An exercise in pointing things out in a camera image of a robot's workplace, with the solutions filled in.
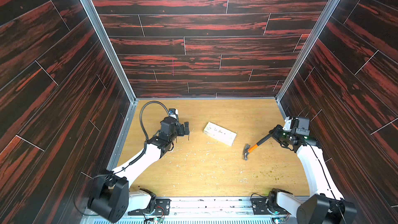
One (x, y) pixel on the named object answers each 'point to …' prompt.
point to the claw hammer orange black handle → (247, 149)
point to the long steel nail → (189, 136)
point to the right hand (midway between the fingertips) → (274, 131)
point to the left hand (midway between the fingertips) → (182, 122)
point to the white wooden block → (223, 135)
